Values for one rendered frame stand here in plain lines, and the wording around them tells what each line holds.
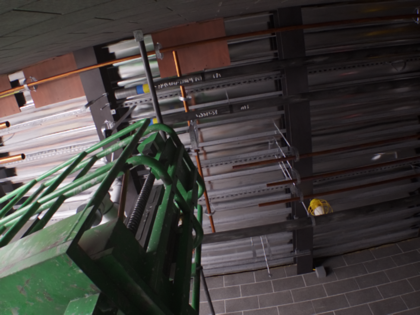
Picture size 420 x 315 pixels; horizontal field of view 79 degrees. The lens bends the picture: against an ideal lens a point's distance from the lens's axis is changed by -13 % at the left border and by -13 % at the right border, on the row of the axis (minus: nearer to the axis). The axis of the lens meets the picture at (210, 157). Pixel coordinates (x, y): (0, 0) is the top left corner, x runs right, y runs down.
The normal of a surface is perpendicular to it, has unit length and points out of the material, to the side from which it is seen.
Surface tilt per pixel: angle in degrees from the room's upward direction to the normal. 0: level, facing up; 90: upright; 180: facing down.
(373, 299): 90
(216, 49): 180
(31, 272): 180
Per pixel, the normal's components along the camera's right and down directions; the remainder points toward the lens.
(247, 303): -0.18, -0.90
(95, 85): 0.00, 0.41
